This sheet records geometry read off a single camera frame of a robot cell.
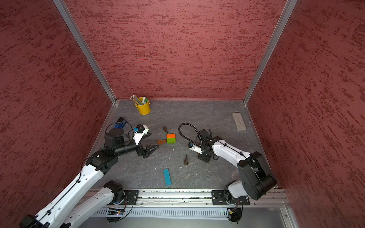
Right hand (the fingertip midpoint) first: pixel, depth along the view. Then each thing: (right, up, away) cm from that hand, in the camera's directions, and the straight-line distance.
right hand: (204, 156), depth 88 cm
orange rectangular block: (-23, +11, +9) cm, 27 cm away
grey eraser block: (+28, +21, +15) cm, 38 cm away
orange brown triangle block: (-30, +8, +6) cm, 31 cm away
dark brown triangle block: (-27, +16, +14) cm, 35 cm away
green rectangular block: (-22, +9, +6) cm, 25 cm away
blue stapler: (-61, +20, +14) cm, 65 cm away
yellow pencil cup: (-45, +31, +19) cm, 58 cm away
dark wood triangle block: (-12, -3, -3) cm, 13 cm away
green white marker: (-44, +38, +18) cm, 61 cm away
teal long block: (-23, -10, -7) cm, 26 cm away
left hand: (-29, +12, -17) cm, 36 cm away
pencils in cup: (-50, +39, +11) cm, 64 cm away
